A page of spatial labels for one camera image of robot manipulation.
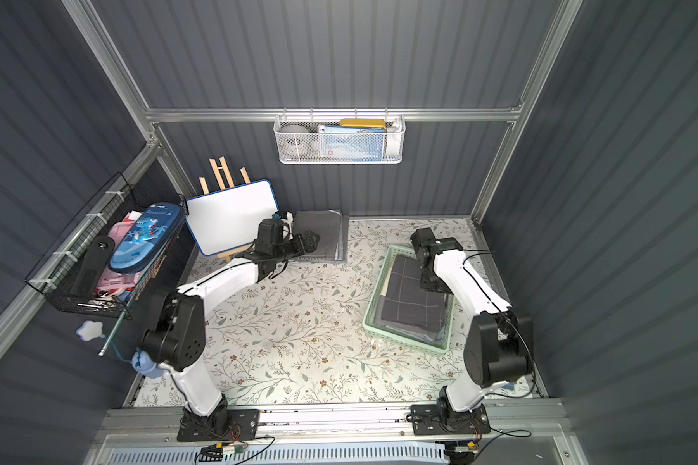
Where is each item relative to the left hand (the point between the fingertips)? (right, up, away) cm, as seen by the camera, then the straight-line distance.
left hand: (314, 239), depth 92 cm
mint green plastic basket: (+17, -26, -9) cm, 32 cm away
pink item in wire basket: (-41, -10, -26) cm, 50 cm away
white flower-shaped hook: (-47, -21, -26) cm, 58 cm away
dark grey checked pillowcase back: (+30, -22, -1) cm, 37 cm away
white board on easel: (-28, +7, +2) cm, 29 cm away
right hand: (+41, -14, -7) cm, 44 cm away
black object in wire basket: (-45, -7, -28) cm, 54 cm away
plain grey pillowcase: (+4, +5, +26) cm, 26 cm away
